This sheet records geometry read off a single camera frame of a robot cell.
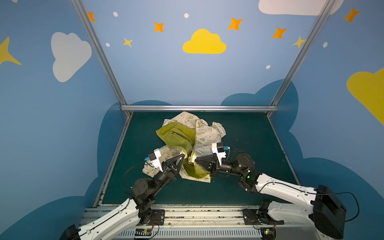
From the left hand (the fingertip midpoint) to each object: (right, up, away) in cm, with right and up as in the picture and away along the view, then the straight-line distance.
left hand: (183, 155), depth 62 cm
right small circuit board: (+42, -41, +12) cm, 60 cm away
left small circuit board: (-21, -40, +10) cm, 46 cm away
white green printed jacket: (+1, +4, +39) cm, 39 cm away
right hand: (+6, -2, +1) cm, 7 cm away
